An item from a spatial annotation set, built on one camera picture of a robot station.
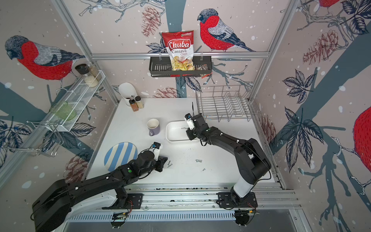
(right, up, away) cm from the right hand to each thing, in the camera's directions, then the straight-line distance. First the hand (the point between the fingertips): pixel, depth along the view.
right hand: (188, 129), depth 91 cm
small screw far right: (+10, -23, -8) cm, 26 cm away
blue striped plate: (-44, -16, -1) cm, 47 cm away
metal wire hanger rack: (-67, -1, -25) cm, 72 cm away
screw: (-12, -21, -6) cm, 24 cm away
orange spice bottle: (-43, +17, +19) cm, 50 cm away
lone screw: (-4, -1, +12) cm, 13 cm away
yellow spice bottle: (-39, +19, +19) cm, 47 cm away
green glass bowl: (-60, +12, -23) cm, 66 cm away
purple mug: (-24, +1, +6) cm, 25 cm away
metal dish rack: (+35, +19, +20) cm, 45 cm away
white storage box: (-9, -4, +13) cm, 16 cm away
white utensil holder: (-49, +29, +22) cm, 61 cm away
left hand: (-11, -15, -10) cm, 21 cm away
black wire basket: (-18, +42, +3) cm, 46 cm away
